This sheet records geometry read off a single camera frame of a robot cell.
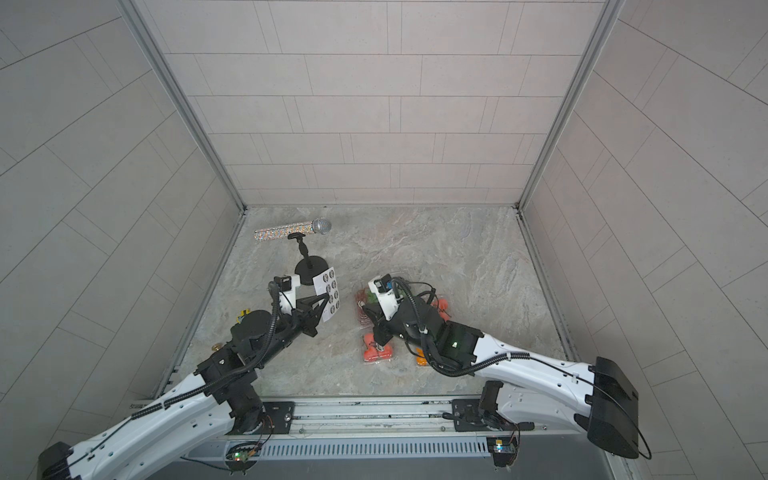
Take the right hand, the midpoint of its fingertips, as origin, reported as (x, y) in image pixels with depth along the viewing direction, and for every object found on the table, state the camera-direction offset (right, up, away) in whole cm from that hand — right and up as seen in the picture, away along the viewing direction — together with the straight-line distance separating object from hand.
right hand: (363, 313), depth 69 cm
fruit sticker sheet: (-9, +7, +2) cm, 11 cm away
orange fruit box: (+14, -15, +9) cm, 23 cm away
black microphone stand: (-21, +7, +27) cm, 35 cm away
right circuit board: (+33, -31, -1) cm, 45 cm away
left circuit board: (-25, -29, -5) cm, 39 cm away
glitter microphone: (-13, +21, +11) cm, 27 cm away
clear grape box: (-1, 0, +16) cm, 16 cm away
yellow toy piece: (-38, -5, +18) cm, 42 cm away
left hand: (-7, +4, +3) cm, 8 cm away
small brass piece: (-41, -12, +12) cm, 45 cm away
